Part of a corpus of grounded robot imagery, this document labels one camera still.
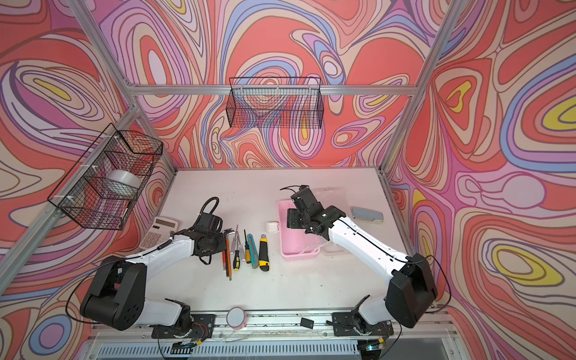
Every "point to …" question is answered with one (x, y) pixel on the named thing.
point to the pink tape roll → (237, 318)
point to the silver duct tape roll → (123, 183)
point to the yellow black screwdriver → (236, 262)
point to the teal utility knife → (253, 253)
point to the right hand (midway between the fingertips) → (297, 222)
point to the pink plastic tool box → (295, 243)
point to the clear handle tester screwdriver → (242, 256)
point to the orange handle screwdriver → (247, 253)
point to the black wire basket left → (100, 190)
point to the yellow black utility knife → (263, 259)
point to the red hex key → (223, 257)
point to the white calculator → (160, 232)
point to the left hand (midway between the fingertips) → (225, 243)
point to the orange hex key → (229, 259)
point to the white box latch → (272, 226)
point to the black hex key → (226, 250)
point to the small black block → (307, 323)
